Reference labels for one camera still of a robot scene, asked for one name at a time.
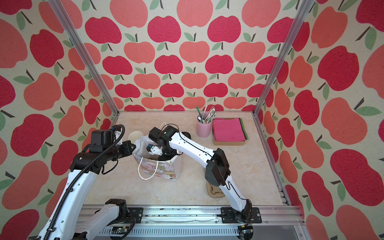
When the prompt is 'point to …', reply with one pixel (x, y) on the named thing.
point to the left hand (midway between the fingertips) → (136, 147)
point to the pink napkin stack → (229, 129)
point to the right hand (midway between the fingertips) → (168, 163)
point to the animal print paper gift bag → (151, 164)
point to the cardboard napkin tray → (225, 143)
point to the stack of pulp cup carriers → (214, 191)
